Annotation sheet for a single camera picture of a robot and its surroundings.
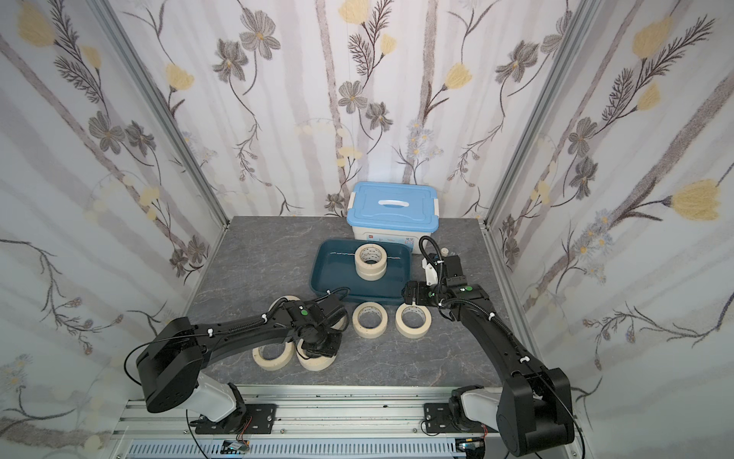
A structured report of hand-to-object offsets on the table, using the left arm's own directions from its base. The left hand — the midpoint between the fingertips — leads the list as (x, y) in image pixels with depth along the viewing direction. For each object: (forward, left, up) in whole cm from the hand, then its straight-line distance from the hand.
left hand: (340, 352), depth 82 cm
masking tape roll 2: (+7, -10, -3) cm, 12 cm away
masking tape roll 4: (-2, +19, -2) cm, 19 cm away
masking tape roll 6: (+32, -10, 0) cm, 34 cm away
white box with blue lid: (+47, -20, +11) cm, 52 cm away
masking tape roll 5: (-3, +7, +1) cm, 8 cm away
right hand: (+15, -25, +10) cm, 31 cm away
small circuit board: (-22, +26, -4) cm, 34 cm away
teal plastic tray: (+33, +5, -5) cm, 34 cm away
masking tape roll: (+19, +19, -2) cm, 27 cm away
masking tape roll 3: (+6, -21, -2) cm, 22 cm away
